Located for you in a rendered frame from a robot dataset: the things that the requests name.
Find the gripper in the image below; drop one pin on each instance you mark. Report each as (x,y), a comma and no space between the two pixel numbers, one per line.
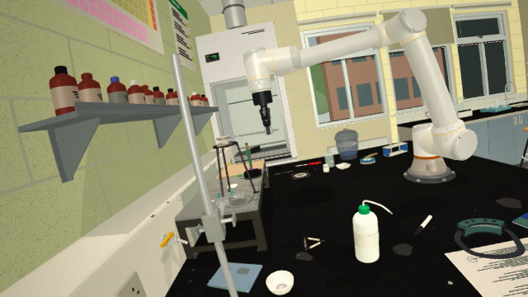
(262,99)

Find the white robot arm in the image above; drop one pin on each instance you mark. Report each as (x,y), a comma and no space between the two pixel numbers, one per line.
(416,62)

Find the white porcelain crucible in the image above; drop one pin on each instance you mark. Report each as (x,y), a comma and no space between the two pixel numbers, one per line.
(225,140)

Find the pipeclay triangle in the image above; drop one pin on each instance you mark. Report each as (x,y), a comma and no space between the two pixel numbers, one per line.
(227,145)
(314,243)

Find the black base bunsen burner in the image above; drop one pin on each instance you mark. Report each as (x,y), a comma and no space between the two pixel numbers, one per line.
(252,173)

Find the tan heat tile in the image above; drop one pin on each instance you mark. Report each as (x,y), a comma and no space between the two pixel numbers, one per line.
(235,170)

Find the white crucible lid disc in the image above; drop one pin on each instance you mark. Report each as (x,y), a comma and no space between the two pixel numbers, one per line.
(234,186)

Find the white fume hood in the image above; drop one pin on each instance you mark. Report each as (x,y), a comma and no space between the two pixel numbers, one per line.
(231,53)

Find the brown bottle black cap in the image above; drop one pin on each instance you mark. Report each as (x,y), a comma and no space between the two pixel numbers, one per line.
(204,101)
(159,97)
(171,98)
(63,92)

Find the white spatula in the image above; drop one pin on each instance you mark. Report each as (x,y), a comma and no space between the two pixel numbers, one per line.
(284,172)

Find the grey retort stand rod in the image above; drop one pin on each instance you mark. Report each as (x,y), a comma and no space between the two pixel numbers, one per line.
(194,144)

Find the black iron tripod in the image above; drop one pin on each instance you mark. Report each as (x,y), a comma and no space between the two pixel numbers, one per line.
(221,173)

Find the window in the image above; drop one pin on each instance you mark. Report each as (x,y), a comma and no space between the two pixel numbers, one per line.
(350,82)
(412,86)
(482,57)

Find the clear glass beaker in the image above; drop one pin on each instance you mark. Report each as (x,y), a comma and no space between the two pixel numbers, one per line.
(329,161)

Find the small white jar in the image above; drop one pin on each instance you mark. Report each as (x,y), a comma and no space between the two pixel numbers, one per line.
(326,168)

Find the grey blue glass desiccator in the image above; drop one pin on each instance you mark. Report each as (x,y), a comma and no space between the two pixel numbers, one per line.
(345,144)

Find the white notice poster green header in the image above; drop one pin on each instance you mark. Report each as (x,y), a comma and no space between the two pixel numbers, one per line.
(183,33)

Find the white weighing boat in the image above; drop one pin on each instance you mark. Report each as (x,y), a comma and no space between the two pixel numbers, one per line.
(342,166)

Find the grey work platform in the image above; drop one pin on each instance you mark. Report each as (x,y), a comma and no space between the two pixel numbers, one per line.
(247,206)

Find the blue petri dish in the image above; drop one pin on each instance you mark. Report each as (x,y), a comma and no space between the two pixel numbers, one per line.
(368,160)

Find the brown bottle white cap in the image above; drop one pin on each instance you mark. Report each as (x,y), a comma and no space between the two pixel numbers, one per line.
(135,95)

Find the blue test tube rack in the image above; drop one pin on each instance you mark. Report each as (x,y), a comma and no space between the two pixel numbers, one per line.
(394,149)

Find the brown bottle blue cap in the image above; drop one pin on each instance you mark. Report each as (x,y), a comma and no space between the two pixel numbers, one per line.
(117,92)

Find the periodic table poster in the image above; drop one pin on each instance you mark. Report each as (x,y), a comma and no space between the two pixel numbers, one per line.
(123,18)

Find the white wash bottle green cap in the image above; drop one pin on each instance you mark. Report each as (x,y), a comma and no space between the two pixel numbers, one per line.
(366,235)

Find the light blue square pad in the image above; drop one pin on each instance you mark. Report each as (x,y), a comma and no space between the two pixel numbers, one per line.
(233,278)

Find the white evaporating dish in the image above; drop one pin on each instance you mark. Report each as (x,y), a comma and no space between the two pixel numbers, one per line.
(279,282)

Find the white black marker pen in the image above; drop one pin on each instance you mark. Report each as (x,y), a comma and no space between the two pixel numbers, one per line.
(422,225)

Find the grey blue cupboard counter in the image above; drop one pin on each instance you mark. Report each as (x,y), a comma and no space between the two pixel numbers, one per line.
(499,132)

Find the teal safety goggles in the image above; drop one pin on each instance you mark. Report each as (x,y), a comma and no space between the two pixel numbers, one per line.
(480,227)

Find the blue notebook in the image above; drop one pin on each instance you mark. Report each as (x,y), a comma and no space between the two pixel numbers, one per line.
(521,220)

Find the white printed paper sheet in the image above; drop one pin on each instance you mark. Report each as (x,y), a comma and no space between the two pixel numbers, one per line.
(495,272)

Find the grey wall shelf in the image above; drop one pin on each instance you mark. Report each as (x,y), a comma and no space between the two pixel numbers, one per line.
(103,113)

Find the white wall socket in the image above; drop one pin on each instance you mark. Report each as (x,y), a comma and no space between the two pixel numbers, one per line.
(132,286)

